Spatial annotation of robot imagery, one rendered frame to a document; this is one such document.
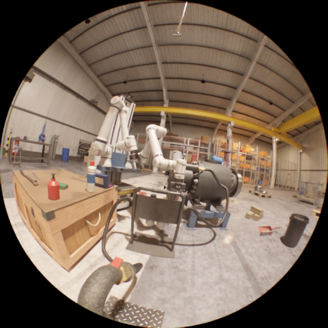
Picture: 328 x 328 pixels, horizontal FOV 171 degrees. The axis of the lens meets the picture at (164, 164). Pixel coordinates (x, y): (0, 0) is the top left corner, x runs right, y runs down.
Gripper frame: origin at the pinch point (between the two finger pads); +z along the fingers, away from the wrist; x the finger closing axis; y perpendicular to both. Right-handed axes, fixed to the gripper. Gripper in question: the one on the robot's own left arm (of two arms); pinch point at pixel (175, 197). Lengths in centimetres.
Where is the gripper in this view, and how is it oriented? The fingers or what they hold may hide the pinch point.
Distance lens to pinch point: 97.9
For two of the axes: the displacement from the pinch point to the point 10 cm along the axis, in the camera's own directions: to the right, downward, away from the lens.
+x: 9.9, 1.5, -0.6
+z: -1.5, 9.9, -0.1
